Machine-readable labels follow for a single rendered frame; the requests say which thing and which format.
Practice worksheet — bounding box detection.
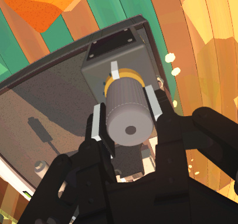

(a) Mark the orange rounded block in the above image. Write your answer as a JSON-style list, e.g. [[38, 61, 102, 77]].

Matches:
[[3, 0, 90, 33]]

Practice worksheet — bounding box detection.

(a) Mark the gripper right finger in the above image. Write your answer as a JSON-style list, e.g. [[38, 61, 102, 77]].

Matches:
[[144, 84, 238, 184]]

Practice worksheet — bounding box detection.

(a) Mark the grey knob housing box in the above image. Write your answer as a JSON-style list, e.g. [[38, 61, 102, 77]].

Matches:
[[80, 26, 163, 111]]

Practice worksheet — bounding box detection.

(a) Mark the grey ribbed thickness knob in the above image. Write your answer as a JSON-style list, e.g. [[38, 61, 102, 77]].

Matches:
[[105, 76, 155, 147]]

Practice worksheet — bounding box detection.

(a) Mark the grey hex bolt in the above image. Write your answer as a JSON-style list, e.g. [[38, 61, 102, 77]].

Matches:
[[156, 74, 165, 90], [33, 160, 50, 179]]

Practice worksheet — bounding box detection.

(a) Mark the white pointer tab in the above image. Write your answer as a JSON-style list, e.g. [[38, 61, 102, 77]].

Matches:
[[110, 60, 120, 80]]

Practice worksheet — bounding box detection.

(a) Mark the yellow dial ring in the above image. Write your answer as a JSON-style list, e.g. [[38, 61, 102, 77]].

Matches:
[[104, 68, 145, 99]]

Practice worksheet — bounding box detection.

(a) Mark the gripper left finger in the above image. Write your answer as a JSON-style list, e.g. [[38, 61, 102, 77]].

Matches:
[[17, 102, 118, 224]]

